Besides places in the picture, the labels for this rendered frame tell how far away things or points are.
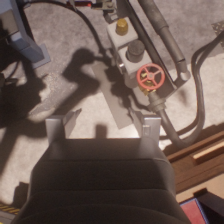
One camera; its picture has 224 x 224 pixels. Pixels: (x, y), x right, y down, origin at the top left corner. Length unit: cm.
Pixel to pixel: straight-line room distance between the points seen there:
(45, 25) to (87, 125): 75
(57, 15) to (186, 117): 106
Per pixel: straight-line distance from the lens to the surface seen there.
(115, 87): 93
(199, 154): 66
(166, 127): 47
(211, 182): 50
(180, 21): 118
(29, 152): 108
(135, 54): 44
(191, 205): 49
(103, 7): 58
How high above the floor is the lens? 90
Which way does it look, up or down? 81 degrees down
